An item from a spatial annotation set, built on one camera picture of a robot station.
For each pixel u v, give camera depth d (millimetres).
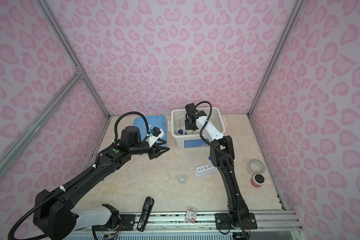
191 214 736
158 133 640
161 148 698
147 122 611
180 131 1086
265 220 750
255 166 926
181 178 861
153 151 652
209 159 643
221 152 629
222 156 617
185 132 1065
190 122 769
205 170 863
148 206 744
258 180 819
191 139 933
